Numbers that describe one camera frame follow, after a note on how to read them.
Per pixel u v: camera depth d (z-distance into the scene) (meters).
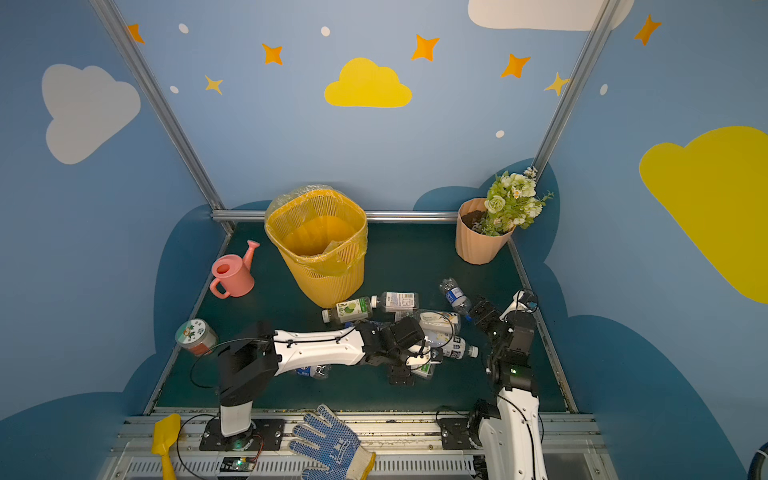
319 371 0.80
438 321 0.89
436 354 0.69
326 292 0.94
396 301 0.96
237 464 0.71
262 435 0.74
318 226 0.99
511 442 0.48
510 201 0.93
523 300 0.68
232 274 0.93
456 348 0.84
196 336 0.82
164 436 0.72
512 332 0.58
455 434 0.75
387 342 0.64
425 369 0.83
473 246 1.03
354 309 0.93
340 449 0.72
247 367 0.46
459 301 0.96
